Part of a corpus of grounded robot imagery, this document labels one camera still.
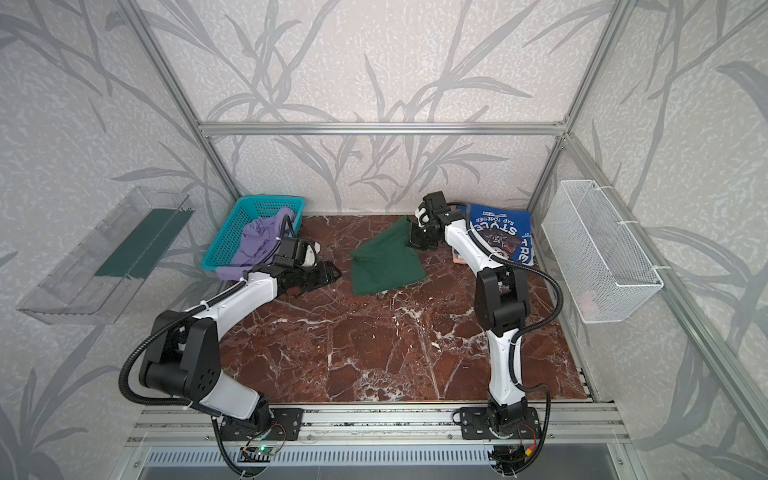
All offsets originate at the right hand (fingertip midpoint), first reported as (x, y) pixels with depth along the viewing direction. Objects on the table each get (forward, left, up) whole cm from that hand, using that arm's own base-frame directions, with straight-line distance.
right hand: (408, 234), depth 96 cm
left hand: (-11, +21, -1) cm, 24 cm away
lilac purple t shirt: (+5, +56, -12) cm, 57 cm away
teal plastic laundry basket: (+20, +62, -7) cm, 66 cm away
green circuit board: (-57, +38, -15) cm, 70 cm away
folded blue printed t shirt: (+8, -36, -9) cm, 38 cm away
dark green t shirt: (-7, +7, -7) cm, 12 cm away
